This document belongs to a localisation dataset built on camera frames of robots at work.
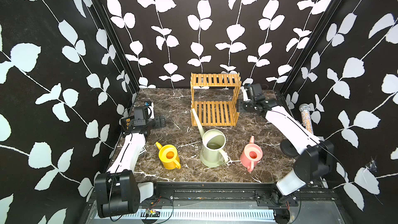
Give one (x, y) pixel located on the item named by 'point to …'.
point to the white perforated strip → (208, 214)
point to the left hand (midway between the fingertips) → (156, 115)
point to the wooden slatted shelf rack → (216, 113)
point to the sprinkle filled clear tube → (304, 109)
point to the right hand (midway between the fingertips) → (238, 101)
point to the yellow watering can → (168, 156)
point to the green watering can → (213, 140)
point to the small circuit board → (152, 213)
